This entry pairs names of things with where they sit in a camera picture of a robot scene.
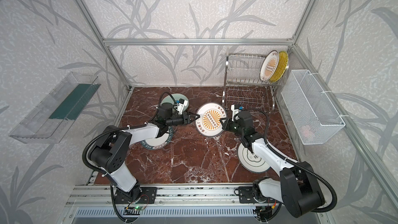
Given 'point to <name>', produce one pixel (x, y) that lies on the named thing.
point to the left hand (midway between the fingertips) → (199, 114)
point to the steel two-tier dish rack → (243, 87)
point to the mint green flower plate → (168, 99)
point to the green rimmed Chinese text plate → (159, 142)
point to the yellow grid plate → (281, 67)
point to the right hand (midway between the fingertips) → (220, 115)
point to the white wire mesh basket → (315, 118)
